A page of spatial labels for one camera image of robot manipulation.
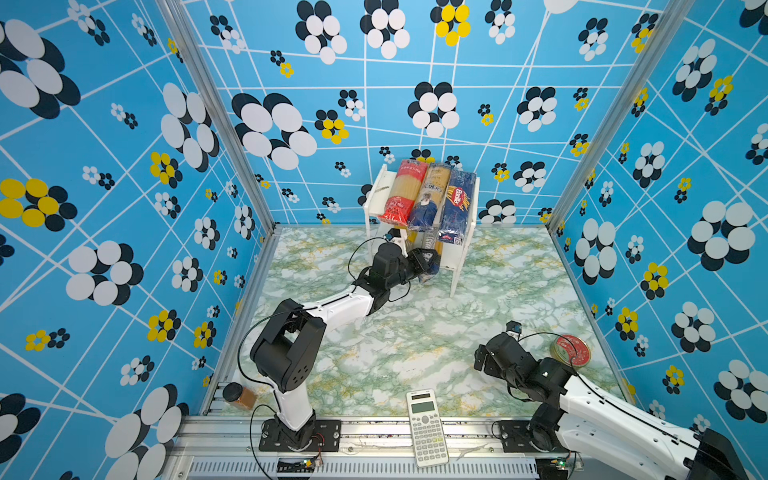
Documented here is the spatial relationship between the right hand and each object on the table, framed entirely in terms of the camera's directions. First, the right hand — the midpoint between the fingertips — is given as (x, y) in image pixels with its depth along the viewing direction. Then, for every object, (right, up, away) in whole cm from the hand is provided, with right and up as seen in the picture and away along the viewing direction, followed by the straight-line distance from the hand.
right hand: (489, 358), depth 83 cm
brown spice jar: (-65, -5, -11) cm, 66 cm away
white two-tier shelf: (-31, +51, +1) cm, 59 cm away
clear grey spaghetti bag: (-18, +34, -8) cm, 40 cm away
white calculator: (-18, -17, -11) cm, 27 cm away
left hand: (-14, +30, -1) cm, 33 cm away
